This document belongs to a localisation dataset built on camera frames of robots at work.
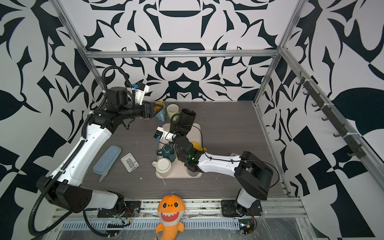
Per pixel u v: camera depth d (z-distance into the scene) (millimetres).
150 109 621
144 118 616
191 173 845
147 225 649
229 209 741
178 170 865
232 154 891
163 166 813
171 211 661
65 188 380
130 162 884
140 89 610
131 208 743
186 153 593
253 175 448
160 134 649
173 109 1036
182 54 936
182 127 689
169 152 830
